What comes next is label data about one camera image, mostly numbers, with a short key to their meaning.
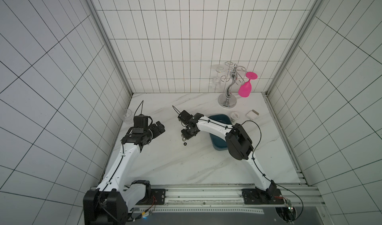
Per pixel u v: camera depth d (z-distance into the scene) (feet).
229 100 3.73
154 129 2.42
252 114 3.45
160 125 2.59
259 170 2.00
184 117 2.56
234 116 3.28
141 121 2.04
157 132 2.39
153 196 2.36
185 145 3.02
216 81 3.35
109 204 1.23
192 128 2.33
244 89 3.21
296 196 2.16
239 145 1.86
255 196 2.20
